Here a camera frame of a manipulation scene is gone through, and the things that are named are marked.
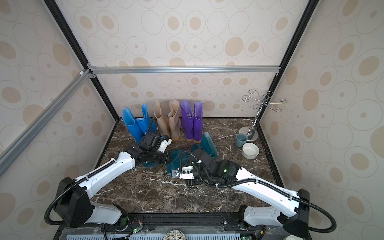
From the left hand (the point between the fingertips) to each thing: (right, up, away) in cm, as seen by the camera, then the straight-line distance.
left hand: (176, 158), depth 79 cm
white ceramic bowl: (+47, +2, +21) cm, 51 cm away
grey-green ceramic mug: (+41, +9, +23) cm, 48 cm away
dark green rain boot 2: (+16, +8, -5) cm, 18 cm away
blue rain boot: (-24, +17, +2) cm, 30 cm away
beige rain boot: (-3, +22, +9) cm, 24 cm away
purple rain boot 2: (+12, +21, +5) cm, 24 cm away
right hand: (+8, -2, -9) cm, 12 cm away
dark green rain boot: (-2, -2, +1) cm, 3 cm away
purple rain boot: (+5, +22, +12) cm, 25 cm away
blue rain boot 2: (-17, +18, +5) cm, 26 cm away
